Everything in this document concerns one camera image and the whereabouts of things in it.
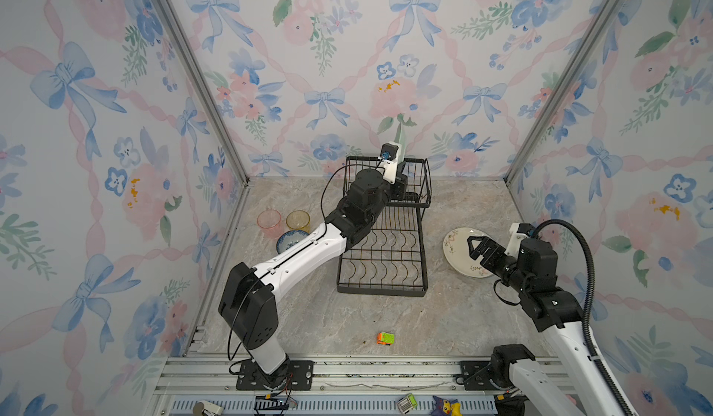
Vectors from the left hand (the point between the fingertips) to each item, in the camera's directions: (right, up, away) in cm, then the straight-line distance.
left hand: (403, 158), depth 71 cm
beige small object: (-49, -61, -3) cm, 78 cm away
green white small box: (0, -60, -3) cm, 60 cm away
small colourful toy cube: (-4, -49, +7) cm, 50 cm away
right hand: (+21, -22, +5) cm, 31 cm away
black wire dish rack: (-1, -29, +24) cm, 38 cm away
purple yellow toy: (+9, -61, -3) cm, 62 cm away
